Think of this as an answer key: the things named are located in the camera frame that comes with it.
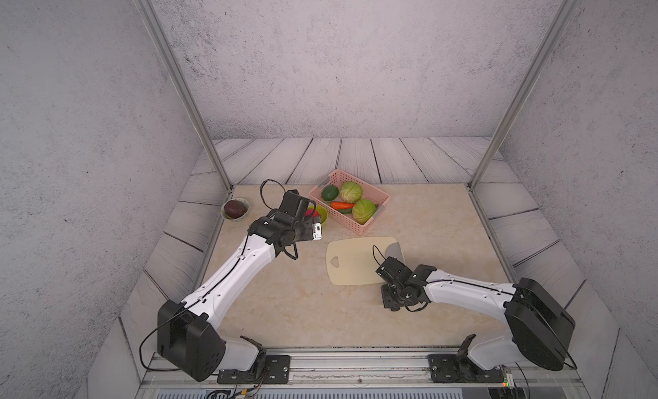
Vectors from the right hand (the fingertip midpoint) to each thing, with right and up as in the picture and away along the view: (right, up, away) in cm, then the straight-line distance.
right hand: (390, 299), depth 85 cm
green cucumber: (-14, +28, +23) cm, 39 cm away
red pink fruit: (-28, +28, +20) cm, 44 cm away
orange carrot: (-15, +30, +26) cm, 43 cm away
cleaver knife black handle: (+4, +13, +15) cm, 20 cm away
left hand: (-26, +24, -4) cm, 36 cm away
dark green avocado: (-21, +36, +30) cm, 51 cm away
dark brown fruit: (-59, +29, +20) cm, 69 cm away
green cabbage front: (-8, +28, +17) cm, 34 cm away
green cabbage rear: (-12, +36, +24) cm, 45 cm away
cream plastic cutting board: (-11, +10, +11) cm, 18 cm away
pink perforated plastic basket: (-4, +36, +27) cm, 46 cm away
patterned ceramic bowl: (-56, +31, +25) cm, 69 cm away
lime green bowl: (-24, +28, +21) cm, 42 cm away
